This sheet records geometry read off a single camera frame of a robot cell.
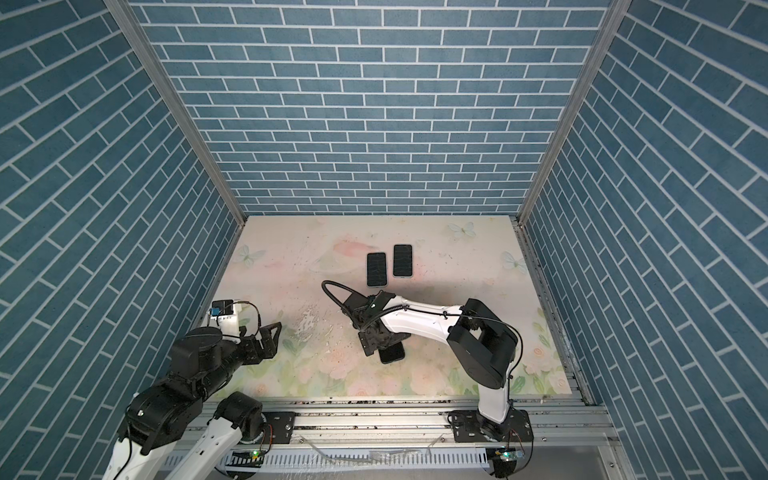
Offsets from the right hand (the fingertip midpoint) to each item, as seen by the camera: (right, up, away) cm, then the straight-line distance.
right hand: (380, 338), depth 87 cm
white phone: (+4, -4, -2) cm, 6 cm away
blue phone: (+7, +22, +22) cm, 32 cm away
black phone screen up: (-3, +20, +19) cm, 27 cm away
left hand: (-25, +8, -17) cm, 32 cm away
